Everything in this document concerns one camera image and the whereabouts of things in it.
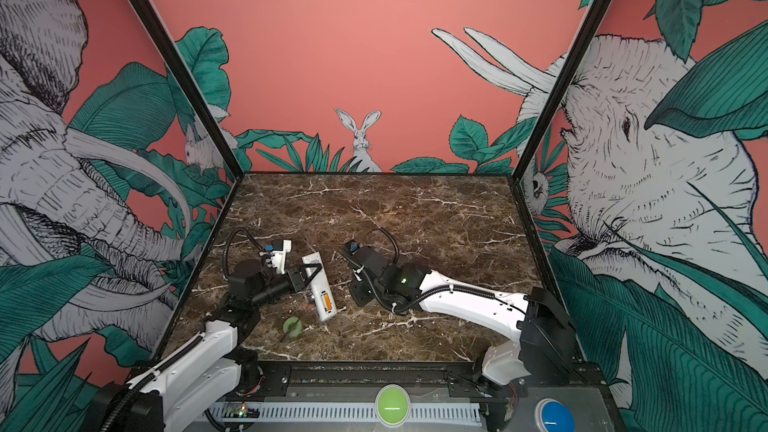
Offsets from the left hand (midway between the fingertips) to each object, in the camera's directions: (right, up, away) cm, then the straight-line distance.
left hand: (320, 265), depth 79 cm
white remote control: (+1, -10, 0) cm, 10 cm away
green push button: (+20, -32, -9) cm, 38 cm away
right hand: (+8, -4, -4) cm, 10 cm away
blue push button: (+57, -33, -11) cm, 67 cm away
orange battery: (+2, -10, +1) cm, 11 cm away
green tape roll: (-9, -18, +3) cm, 20 cm away
